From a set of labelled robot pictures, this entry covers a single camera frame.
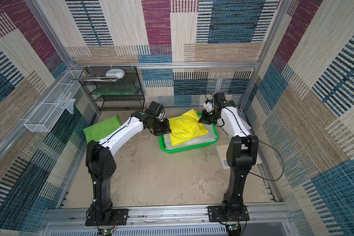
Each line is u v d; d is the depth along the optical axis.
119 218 0.73
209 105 0.86
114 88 1.06
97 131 1.08
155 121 0.70
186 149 0.91
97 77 0.92
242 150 0.52
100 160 0.50
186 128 0.87
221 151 0.98
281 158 0.78
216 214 0.73
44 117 0.72
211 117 0.79
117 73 0.90
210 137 0.90
